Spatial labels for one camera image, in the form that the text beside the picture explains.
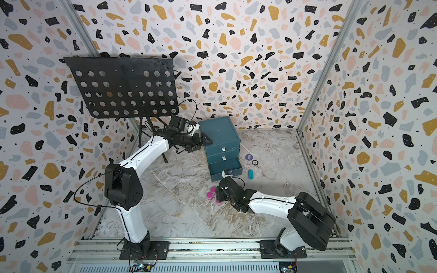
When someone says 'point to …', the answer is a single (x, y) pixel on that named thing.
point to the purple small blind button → (248, 157)
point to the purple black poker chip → (255, 162)
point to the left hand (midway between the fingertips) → (208, 143)
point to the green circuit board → (141, 268)
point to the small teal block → (251, 174)
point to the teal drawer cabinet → (223, 153)
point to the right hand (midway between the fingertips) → (218, 189)
